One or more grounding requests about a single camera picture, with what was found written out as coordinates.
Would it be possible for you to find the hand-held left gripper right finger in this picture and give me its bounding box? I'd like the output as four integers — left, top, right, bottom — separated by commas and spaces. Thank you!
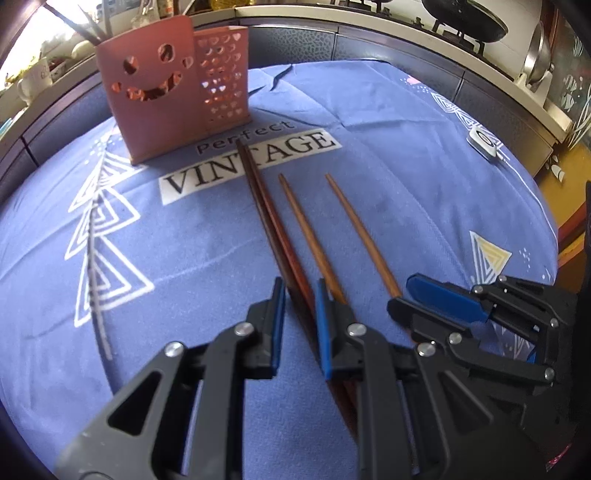
315, 277, 498, 480

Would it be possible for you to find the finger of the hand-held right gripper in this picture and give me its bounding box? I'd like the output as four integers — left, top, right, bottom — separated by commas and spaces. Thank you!
405, 274, 579, 335
387, 298, 557, 398

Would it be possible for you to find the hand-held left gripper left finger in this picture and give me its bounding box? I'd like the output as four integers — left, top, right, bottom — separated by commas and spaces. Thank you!
55, 276, 287, 480

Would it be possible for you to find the dark wooden chopstick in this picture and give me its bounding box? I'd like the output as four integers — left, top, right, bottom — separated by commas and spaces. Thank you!
235, 140, 361, 444
242, 152, 360, 416

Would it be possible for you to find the light brown wooden chopstick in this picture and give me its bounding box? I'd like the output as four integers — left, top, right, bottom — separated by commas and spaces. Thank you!
324, 173, 403, 298
277, 173, 349, 305

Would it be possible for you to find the pink utensil holder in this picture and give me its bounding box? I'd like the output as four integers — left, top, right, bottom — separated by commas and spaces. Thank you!
95, 15, 252, 165

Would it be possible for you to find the bundle of wooden chopsticks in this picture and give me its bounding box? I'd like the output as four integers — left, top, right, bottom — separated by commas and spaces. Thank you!
60, 6, 112, 44

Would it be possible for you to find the blue printed tablecloth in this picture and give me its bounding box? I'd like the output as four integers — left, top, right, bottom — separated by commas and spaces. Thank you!
0, 60, 559, 480

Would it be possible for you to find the small white device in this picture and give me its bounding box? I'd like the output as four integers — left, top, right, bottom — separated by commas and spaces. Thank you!
467, 128, 499, 161

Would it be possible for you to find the glass door with fish stickers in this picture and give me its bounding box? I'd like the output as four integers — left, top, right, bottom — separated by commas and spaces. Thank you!
549, 9, 591, 153

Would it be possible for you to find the gas stove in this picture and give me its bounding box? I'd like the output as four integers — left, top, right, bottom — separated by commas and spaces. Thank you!
323, 0, 490, 56

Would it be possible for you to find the black wok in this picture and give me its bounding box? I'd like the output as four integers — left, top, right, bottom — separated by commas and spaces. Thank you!
421, 0, 509, 43

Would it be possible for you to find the white mug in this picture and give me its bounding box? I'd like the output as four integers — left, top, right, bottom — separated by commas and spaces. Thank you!
17, 56, 52, 106

